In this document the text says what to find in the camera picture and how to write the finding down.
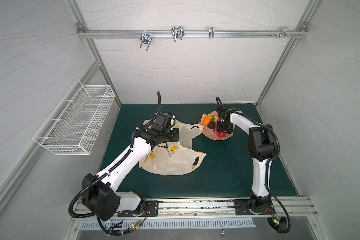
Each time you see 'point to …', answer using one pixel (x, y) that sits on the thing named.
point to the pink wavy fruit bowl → (210, 133)
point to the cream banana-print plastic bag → (174, 158)
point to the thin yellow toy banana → (210, 116)
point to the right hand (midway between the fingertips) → (224, 127)
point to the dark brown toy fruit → (211, 125)
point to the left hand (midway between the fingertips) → (181, 132)
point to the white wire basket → (74, 126)
